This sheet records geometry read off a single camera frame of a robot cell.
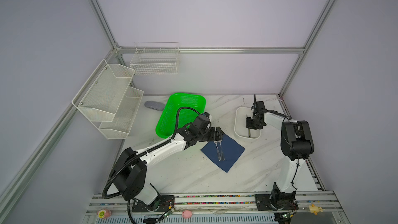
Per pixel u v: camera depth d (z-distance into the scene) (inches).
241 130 39.0
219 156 34.7
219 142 37.4
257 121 35.5
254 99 36.4
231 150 35.9
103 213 26.4
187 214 27.5
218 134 28.8
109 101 33.6
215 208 28.9
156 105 43.6
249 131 38.8
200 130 25.8
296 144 21.2
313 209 26.9
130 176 16.6
